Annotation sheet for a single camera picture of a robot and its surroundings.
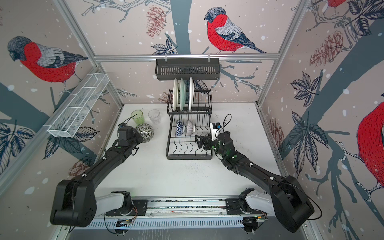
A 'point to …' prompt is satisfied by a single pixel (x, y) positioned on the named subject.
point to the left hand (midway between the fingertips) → (137, 134)
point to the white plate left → (175, 95)
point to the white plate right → (191, 93)
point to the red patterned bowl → (146, 131)
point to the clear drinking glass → (154, 115)
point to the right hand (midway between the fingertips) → (201, 136)
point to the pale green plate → (182, 93)
